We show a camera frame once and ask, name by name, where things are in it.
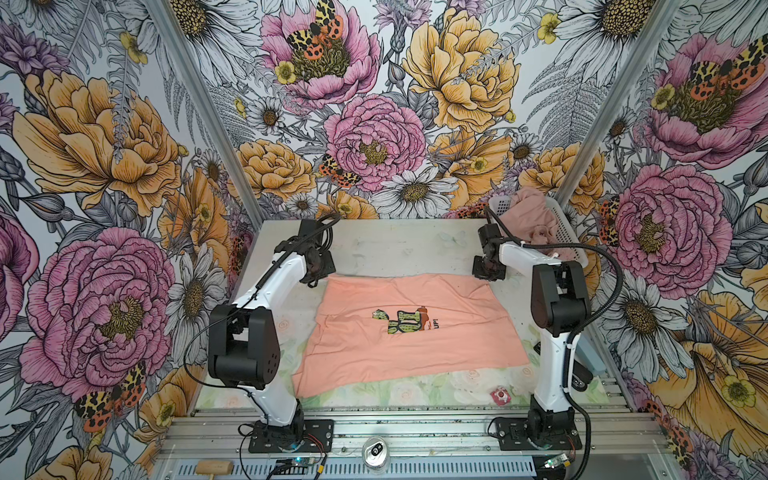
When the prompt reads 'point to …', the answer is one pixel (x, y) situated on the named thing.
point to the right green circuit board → (556, 460)
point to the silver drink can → (375, 454)
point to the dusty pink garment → (531, 220)
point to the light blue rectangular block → (587, 354)
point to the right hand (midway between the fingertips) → (485, 281)
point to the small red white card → (501, 396)
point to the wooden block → (214, 467)
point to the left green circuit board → (305, 461)
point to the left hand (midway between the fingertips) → (323, 278)
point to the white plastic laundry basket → (520, 259)
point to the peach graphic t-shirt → (373, 327)
